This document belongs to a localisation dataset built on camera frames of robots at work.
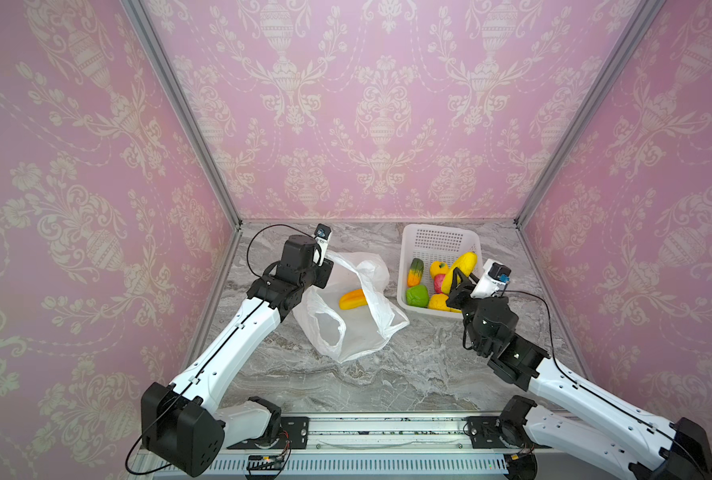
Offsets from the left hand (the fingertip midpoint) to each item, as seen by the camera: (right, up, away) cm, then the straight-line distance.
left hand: (322, 258), depth 79 cm
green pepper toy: (+28, -12, +13) cm, 33 cm away
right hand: (+35, -3, -6) cm, 35 cm away
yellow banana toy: (+36, -1, -8) cm, 36 cm away
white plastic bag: (+8, -13, -14) cm, 21 cm away
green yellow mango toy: (+28, -5, +21) cm, 36 cm away
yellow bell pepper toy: (+37, -4, +23) cm, 44 cm away
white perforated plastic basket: (+37, +4, +30) cm, 48 cm away
